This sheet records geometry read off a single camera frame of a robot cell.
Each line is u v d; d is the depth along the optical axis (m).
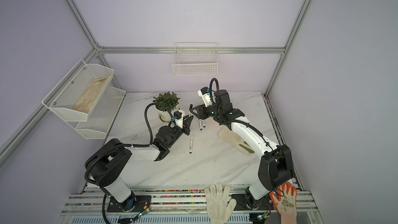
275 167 0.43
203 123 1.03
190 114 0.80
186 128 0.75
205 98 0.71
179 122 0.73
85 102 0.75
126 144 0.53
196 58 0.95
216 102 0.62
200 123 1.03
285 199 0.74
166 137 0.66
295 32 0.84
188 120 0.80
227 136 0.98
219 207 0.73
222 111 0.63
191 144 0.93
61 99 0.68
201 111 0.69
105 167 0.46
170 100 0.95
